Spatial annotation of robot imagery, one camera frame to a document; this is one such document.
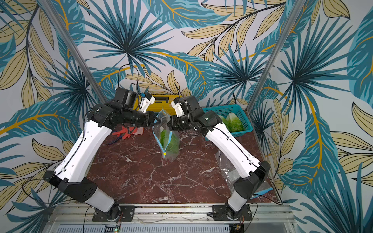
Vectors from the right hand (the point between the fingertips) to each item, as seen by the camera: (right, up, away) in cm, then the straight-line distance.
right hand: (167, 124), depth 69 cm
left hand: (-3, 0, -3) cm, 5 cm away
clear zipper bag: (+34, -31, +16) cm, 49 cm away
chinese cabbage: (+2, -8, -3) cm, 8 cm away
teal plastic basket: (+41, +11, +52) cm, 67 cm away
